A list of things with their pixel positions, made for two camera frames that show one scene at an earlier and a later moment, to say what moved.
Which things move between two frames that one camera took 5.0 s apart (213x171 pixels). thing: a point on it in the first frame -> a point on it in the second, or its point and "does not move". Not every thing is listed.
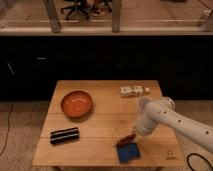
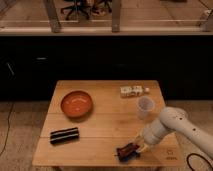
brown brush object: (126, 140) -> (123, 150)
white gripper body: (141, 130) -> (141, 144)
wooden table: (92, 123) does not move
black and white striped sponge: (65, 135) does not move
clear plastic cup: (142, 102) does not move
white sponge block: (132, 90) does not move
